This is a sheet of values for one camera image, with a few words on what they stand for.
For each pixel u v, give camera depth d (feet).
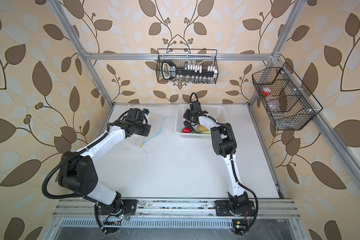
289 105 2.41
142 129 2.51
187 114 3.26
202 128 3.25
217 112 3.55
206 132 3.25
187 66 2.65
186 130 3.24
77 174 1.44
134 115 2.25
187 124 3.41
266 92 2.66
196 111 2.87
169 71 2.77
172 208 2.48
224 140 2.10
